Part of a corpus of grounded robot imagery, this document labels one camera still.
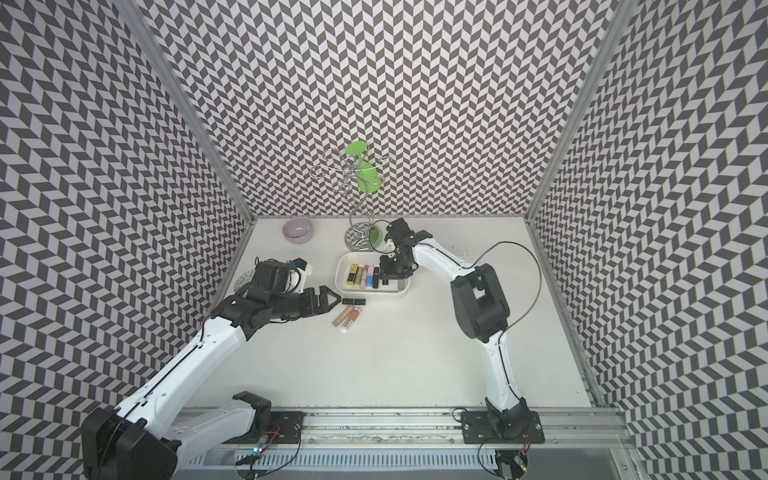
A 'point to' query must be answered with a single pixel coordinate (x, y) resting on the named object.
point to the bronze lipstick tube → (359, 275)
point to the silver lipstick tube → (401, 284)
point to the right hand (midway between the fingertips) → (384, 278)
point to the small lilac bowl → (298, 230)
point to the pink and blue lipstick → (369, 275)
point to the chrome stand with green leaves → (359, 173)
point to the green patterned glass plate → (244, 279)
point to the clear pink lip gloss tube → (364, 277)
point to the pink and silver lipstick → (350, 320)
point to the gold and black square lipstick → (352, 274)
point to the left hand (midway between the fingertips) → (327, 305)
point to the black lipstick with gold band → (375, 278)
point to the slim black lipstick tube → (354, 301)
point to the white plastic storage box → (343, 264)
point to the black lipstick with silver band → (385, 278)
